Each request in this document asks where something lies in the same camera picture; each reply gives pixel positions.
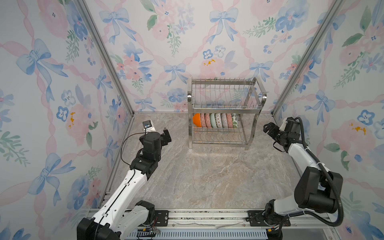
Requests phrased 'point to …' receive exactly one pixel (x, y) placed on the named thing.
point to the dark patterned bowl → (208, 120)
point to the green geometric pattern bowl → (218, 120)
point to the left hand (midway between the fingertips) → (158, 129)
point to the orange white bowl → (197, 120)
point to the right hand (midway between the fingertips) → (269, 128)
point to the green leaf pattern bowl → (235, 122)
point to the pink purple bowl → (203, 119)
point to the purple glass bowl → (224, 120)
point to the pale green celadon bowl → (213, 120)
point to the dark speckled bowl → (229, 120)
